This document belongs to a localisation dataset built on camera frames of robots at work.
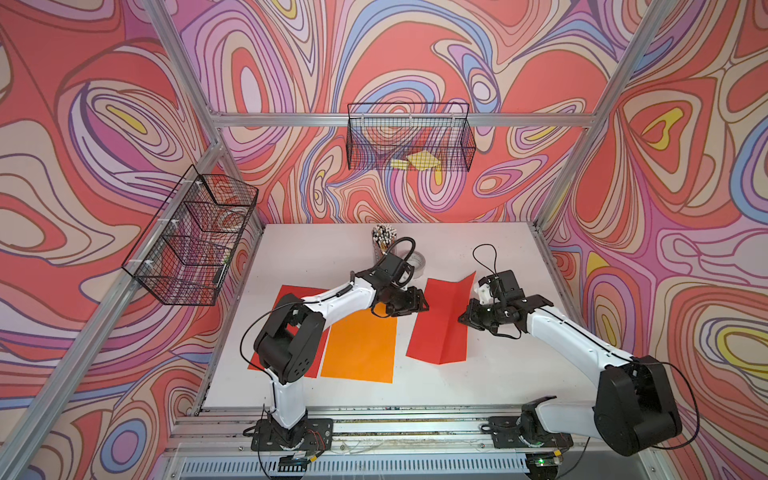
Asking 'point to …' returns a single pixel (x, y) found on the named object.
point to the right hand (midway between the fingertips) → (461, 326)
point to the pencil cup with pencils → (383, 236)
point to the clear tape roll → (418, 261)
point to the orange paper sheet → (361, 346)
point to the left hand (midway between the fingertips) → (425, 311)
